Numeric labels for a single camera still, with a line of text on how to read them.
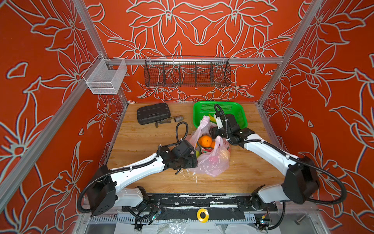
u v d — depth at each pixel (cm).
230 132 63
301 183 42
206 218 68
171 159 54
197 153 85
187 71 97
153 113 104
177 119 104
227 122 62
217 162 79
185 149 59
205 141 85
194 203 74
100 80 87
